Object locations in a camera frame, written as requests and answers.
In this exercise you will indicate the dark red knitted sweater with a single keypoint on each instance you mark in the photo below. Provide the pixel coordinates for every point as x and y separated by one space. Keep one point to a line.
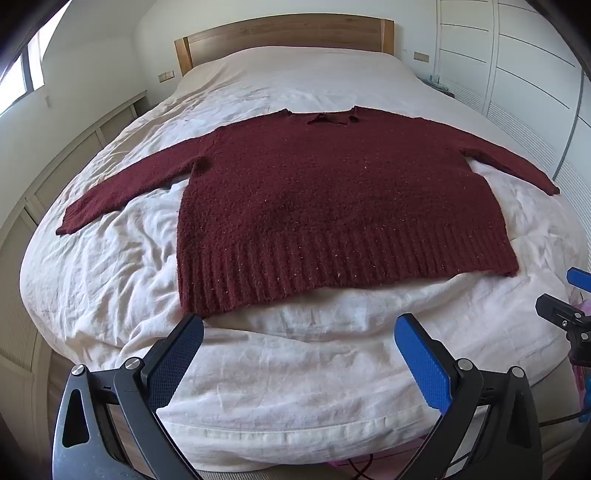
323 198

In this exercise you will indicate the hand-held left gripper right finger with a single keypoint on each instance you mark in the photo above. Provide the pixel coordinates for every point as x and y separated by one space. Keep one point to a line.
422 360

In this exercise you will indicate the white wardrobe doors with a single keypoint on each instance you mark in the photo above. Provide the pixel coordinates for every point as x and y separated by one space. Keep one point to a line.
521 69

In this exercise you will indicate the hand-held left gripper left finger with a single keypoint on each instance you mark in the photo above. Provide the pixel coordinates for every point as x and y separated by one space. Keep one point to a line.
182 355

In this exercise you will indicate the wooden headboard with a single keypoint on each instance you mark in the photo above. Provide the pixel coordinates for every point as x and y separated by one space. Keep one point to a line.
277 34

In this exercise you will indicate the nightstand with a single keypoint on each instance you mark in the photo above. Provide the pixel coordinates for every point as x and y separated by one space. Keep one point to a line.
441 87

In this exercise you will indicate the white bed duvet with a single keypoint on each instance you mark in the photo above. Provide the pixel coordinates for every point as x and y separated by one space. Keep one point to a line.
115 277

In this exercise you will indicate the window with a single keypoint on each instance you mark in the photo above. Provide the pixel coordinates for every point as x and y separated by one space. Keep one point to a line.
14 87

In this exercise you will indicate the beige wall switch plate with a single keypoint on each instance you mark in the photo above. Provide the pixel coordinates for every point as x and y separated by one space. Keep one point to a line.
421 56
166 76

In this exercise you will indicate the low white wall cabinet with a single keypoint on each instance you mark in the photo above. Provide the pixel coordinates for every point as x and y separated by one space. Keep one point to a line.
69 157

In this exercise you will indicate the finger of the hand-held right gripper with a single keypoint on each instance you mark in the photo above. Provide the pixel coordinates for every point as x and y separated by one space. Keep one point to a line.
558 311
579 278

